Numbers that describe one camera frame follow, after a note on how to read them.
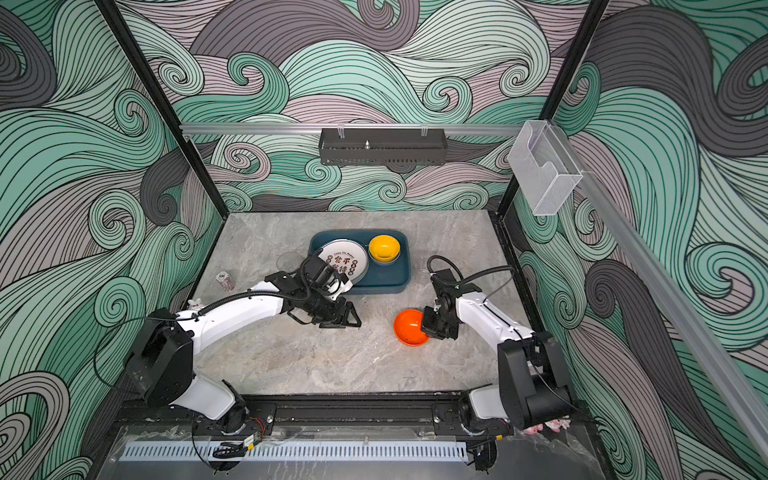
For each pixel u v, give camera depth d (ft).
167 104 2.89
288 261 3.28
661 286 1.75
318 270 2.20
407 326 2.82
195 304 2.80
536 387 1.35
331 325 2.34
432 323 2.50
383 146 3.10
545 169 2.56
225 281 3.09
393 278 3.23
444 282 2.21
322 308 2.29
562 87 2.73
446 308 2.09
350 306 2.42
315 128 3.08
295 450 2.29
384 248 3.43
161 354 1.40
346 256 3.40
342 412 2.47
